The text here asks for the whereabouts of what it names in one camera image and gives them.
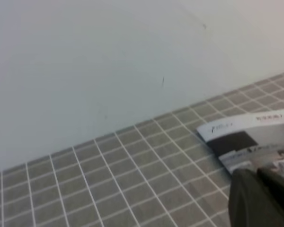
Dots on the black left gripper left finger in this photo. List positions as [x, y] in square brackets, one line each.
[249, 203]

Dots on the grey checked tablecloth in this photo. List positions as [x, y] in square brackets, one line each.
[157, 173]

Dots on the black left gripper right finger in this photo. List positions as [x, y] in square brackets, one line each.
[274, 183]

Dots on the white manual booklet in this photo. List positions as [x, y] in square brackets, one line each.
[248, 141]

